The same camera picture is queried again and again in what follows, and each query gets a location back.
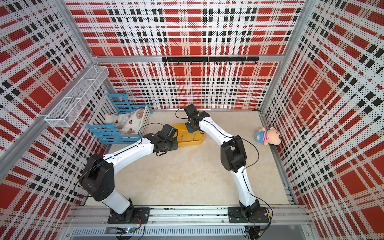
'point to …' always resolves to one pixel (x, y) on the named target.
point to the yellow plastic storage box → (185, 138)
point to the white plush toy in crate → (127, 123)
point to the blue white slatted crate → (118, 103)
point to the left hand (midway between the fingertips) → (177, 145)
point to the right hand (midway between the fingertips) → (196, 124)
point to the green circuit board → (130, 230)
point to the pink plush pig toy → (272, 136)
